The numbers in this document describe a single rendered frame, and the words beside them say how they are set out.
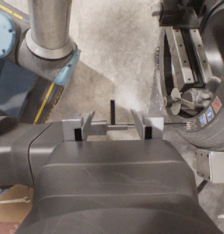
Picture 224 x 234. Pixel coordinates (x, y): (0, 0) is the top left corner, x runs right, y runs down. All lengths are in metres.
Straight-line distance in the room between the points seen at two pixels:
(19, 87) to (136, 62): 0.78
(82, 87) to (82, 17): 0.47
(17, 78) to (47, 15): 0.52
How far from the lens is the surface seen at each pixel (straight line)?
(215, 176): 0.62
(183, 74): 0.64
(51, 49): 0.57
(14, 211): 1.28
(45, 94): 1.02
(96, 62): 1.26
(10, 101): 1.00
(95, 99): 1.28
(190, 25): 0.81
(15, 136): 0.18
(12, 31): 0.66
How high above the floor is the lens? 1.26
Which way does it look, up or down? 74 degrees down
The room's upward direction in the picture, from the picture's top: 179 degrees clockwise
